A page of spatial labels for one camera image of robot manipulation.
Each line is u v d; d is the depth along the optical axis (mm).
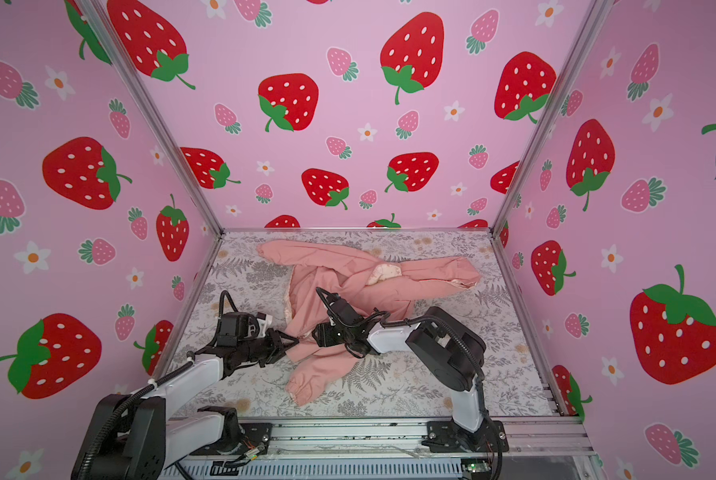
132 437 414
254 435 747
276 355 785
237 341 687
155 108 856
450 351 493
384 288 992
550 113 860
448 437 737
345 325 703
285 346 798
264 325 832
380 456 719
